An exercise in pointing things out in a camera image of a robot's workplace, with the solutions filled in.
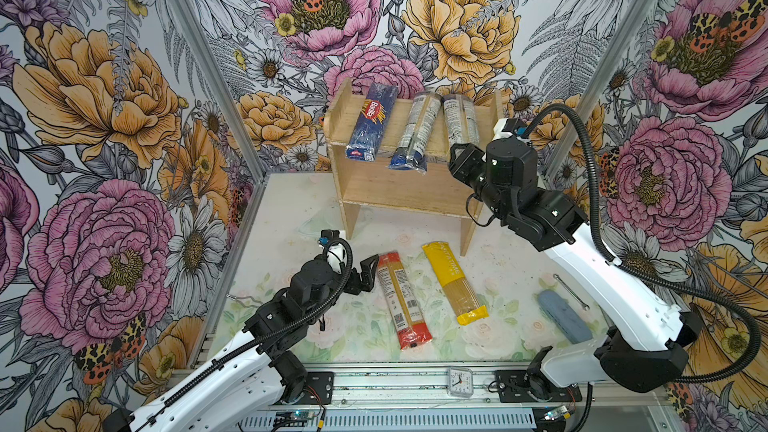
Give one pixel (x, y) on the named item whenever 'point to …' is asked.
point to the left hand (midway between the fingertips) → (360, 263)
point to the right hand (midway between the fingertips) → (454, 160)
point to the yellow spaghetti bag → (457, 291)
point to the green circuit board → (296, 415)
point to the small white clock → (460, 382)
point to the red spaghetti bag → (409, 323)
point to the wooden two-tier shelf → (374, 185)
